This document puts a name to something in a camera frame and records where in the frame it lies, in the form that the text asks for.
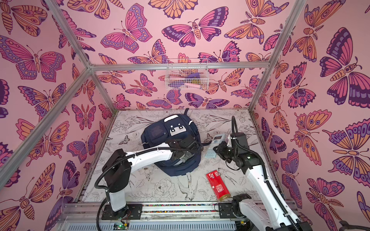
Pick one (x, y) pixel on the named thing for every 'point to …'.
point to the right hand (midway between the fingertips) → (214, 147)
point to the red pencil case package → (218, 186)
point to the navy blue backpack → (172, 127)
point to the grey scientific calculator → (217, 140)
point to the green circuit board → (120, 226)
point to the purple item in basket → (193, 75)
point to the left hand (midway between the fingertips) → (185, 150)
